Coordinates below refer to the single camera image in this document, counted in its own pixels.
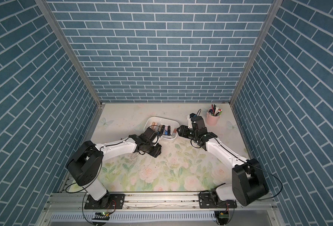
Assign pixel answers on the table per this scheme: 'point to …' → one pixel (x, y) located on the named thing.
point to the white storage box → (164, 121)
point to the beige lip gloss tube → (153, 124)
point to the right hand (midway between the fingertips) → (181, 130)
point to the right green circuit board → (222, 217)
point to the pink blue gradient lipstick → (166, 130)
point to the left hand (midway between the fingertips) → (160, 152)
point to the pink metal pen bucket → (211, 120)
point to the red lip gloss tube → (174, 133)
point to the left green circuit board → (101, 215)
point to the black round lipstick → (162, 128)
